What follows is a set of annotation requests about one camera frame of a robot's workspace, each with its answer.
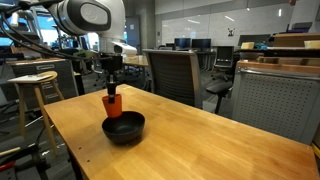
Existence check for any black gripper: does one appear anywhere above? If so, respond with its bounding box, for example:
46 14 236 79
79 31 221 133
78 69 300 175
99 53 124 104

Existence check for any orange plastic cup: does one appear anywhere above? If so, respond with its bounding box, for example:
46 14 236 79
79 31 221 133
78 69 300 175
101 94 123 119

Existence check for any black bowl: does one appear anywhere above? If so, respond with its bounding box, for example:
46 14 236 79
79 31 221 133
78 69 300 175
101 110 146 146

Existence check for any grey rolling office chair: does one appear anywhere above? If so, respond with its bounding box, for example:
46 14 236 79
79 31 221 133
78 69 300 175
89 59 108 88

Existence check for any long wooden office table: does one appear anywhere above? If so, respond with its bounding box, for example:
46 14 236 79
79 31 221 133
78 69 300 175
122 54 150 68

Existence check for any grey drawer cabinet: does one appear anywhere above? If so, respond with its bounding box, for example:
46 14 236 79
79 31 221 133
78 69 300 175
6 58 80 110

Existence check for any grey mesh office chair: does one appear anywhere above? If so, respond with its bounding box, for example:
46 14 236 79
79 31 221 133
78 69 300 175
142 49 234 115

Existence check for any round wooden stool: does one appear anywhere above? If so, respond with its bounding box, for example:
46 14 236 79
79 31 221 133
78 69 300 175
9 70 65 156

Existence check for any white paper sheet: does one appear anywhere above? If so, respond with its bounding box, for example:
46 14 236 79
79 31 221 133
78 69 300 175
7 73 54 84

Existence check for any computer monitor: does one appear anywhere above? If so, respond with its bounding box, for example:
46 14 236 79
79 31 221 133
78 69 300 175
174 37 192 51
191 38 212 51

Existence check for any black mesh office chair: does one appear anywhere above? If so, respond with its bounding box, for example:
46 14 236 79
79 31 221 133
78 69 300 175
211 45 235 82

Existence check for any white bottle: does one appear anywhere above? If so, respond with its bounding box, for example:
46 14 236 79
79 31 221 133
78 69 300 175
9 11 20 28

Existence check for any yellow foam block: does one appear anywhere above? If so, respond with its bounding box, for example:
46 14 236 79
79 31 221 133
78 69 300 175
240 41 255 51
303 40 320 50

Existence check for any wide dark monitor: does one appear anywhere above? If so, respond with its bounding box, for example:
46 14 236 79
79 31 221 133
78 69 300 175
237 34 272 47

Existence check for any perforated grey metal panel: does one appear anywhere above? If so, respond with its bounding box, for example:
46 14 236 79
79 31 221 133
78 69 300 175
231 66 320 146

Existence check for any wooden cart top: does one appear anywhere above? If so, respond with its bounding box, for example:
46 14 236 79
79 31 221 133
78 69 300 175
237 59 320 75

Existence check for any wooden shelf box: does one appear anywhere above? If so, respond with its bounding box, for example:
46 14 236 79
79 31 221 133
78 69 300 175
272 32 320 48

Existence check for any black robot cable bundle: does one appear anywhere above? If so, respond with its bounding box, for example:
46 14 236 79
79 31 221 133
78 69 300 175
0 0 112 62

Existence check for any red handled tool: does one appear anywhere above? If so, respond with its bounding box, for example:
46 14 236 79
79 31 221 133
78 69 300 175
0 160 17 172

